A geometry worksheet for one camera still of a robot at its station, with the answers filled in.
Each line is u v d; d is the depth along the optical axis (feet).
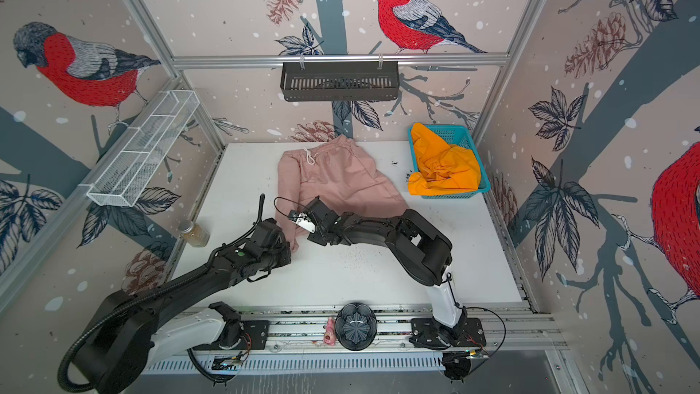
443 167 3.47
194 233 2.81
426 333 2.40
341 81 3.42
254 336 2.40
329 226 2.31
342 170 3.57
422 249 1.65
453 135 3.82
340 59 3.12
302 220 2.63
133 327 1.32
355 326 2.44
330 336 2.33
